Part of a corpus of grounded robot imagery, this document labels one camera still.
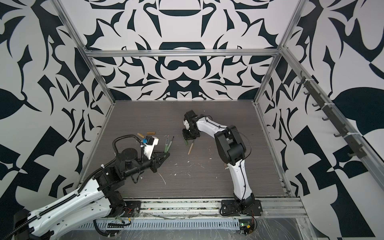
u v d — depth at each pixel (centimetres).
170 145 96
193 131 85
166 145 68
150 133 102
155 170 62
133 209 74
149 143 61
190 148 94
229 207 74
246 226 71
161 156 69
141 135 102
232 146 57
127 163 53
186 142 97
